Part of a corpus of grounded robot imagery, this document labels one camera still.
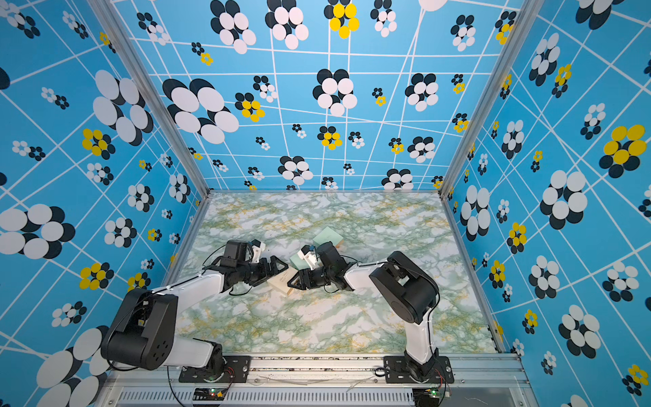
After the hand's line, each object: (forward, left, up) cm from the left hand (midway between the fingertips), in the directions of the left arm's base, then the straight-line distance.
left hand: (283, 268), depth 89 cm
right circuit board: (-36, -44, -5) cm, 57 cm away
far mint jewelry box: (+16, -16, -2) cm, 23 cm away
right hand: (-5, -5, -2) cm, 7 cm away
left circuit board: (-36, +17, -8) cm, 41 cm away
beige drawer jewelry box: (-4, +1, -2) cm, 5 cm away
